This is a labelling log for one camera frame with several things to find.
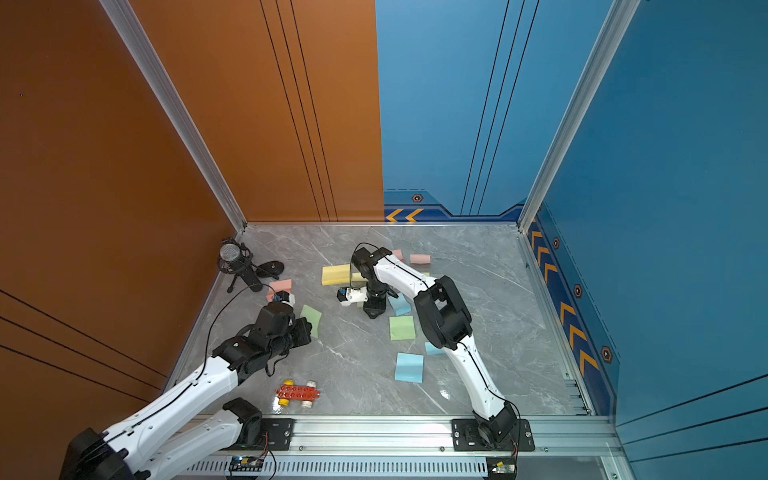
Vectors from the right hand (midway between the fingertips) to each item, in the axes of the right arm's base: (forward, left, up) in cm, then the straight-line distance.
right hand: (374, 308), depth 97 cm
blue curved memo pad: (-1, -8, +3) cm, 9 cm away
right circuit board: (-42, -33, -3) cm, 53 cm away
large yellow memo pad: (+12, +15, +2) cm, 19 cm away
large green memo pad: (-7, -9, +1) cm, 12 cm away
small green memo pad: (-8, +17, +9) cm, 21 cm away
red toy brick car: (-26, +21, +1) cm, 34 cm away
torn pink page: (+22, -16, -1) cm, 27 cm away
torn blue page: (-14, -18, 0) cm, 23 cm away
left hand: (-10, +16, +9) cm, 21 cm away
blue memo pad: (-19, -11, 0) cm, 22 cm away
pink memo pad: (+8, +32, +1) cm, 33 cm away
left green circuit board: (-42, +29, -1) cm, 51 cm away
